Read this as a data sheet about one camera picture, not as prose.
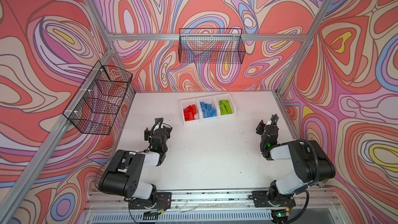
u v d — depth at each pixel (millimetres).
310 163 456
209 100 1085
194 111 1013
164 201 719
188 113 1015
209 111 1015
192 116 1015
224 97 1087
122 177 443
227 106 1076
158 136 701
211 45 959
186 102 1046
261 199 734
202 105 1046
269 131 830
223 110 1048
